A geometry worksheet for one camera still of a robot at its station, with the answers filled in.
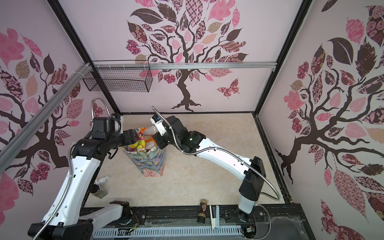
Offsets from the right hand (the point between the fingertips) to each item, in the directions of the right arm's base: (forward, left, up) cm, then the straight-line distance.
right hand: (154, 132), depth 69 cm
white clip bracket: (-33, -28, -28) cm, 52 cm away
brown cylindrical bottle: (-29, -22, -28) cm, 46 cm away
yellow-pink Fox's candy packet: (-4, +7, -5) cm, 10 cm away
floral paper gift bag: (-9, +4, -14) cm, 17 cm away
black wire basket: (+66, +42, -13) cm, 80 cm away
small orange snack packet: (+1, +5, -10) cm, 11 cm away
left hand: (0, +12, -3) cm, 13 cm away
